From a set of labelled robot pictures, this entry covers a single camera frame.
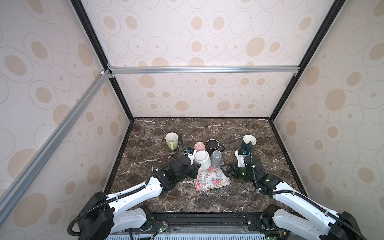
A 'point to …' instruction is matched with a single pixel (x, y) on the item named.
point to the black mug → (212, 145)
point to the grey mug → (216, 157)
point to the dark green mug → (246, 139)
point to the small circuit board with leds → (165, 227)
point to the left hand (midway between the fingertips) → (204, 164)
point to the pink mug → (199, 146)
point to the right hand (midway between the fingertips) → (225, 167)
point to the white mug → (202, 158)
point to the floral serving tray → (211, 178)
